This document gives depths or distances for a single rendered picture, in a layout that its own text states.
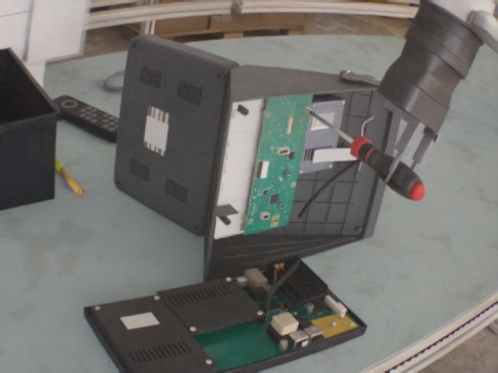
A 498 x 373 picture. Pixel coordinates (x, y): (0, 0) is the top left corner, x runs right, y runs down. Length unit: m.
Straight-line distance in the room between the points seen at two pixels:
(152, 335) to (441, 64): 0.37
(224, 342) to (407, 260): 0.30
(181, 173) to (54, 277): 0.21
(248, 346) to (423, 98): 0.29
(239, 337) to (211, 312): 0.04
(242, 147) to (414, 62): 0.21
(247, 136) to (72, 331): 0.27
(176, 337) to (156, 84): 0.30
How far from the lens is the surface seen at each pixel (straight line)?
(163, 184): 0.85
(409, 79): 0.63
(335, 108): 0.78
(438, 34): 0.63
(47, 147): 0.84
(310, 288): 0.74
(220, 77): 0.75
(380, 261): 0.86
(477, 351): 2.43
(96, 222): 0.85
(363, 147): 0.67
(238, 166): 0.73
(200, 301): 0.70
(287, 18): 4.89
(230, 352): 0.67
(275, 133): 0.73
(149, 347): 0.64
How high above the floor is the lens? 1.46
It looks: 29 degrees down
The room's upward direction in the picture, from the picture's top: 10 degrees clockwise
